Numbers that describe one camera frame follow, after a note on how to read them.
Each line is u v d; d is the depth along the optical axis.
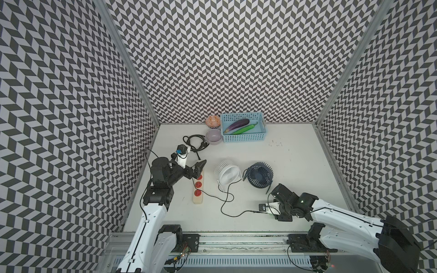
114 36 0.79
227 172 0.82
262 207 0.71
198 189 0.87
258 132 1.16
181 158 0.62
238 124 1.12
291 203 0.62
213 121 1.20
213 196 0.87
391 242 0.40
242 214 0.81
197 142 1.08
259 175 0.85
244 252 0.71
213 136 1.05
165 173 0.57
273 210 0.71
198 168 0.67
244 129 1.11
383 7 0.67
